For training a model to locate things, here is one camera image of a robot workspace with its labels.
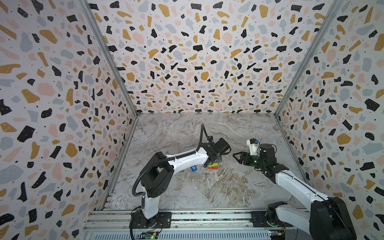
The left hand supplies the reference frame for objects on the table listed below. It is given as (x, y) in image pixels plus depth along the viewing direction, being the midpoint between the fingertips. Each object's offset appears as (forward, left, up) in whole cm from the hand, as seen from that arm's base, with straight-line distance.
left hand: (217, 156), depth 87 cm
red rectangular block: (-3, +1, -8) cm, 9 cm away
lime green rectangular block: (-3, +1, -5) cm, 6 cm away
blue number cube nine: (-4, +14, -9) cm, 17 cm away
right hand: (0, -10, +4) cm, 10 cm away
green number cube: (-20, +17, +26) cm, 37 cm away
